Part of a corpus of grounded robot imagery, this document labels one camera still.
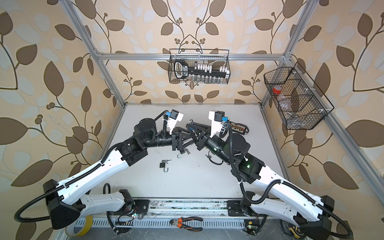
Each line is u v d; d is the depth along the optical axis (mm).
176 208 755
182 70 845
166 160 911
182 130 608
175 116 550
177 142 534
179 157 935
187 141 567
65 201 392
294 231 659
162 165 894
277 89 872
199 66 823
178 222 701
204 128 517
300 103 738
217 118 481
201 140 486
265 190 426
